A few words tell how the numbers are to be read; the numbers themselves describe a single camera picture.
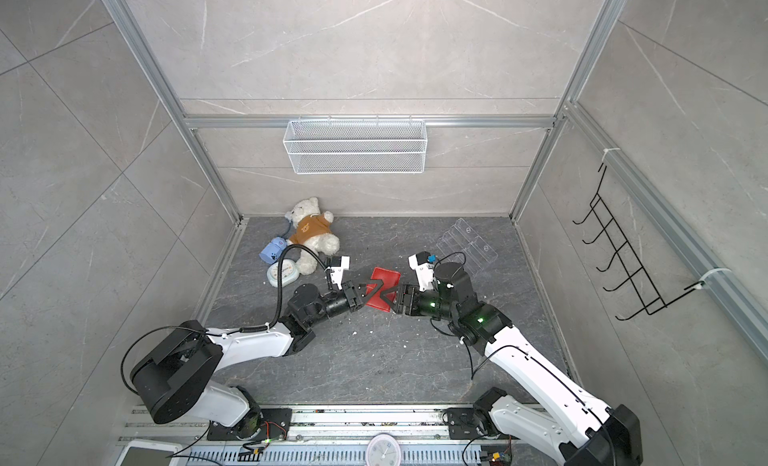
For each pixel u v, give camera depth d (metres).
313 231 1.04
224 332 0.50
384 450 0.69
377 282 0.74
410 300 0.62
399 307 0.62
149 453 0.66
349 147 1.01
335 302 0.69
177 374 0.43
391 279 0.75
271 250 1.04
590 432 0.39
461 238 1.07
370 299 0.72
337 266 0.73
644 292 0.64
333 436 0.73
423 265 0.66
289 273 1.01
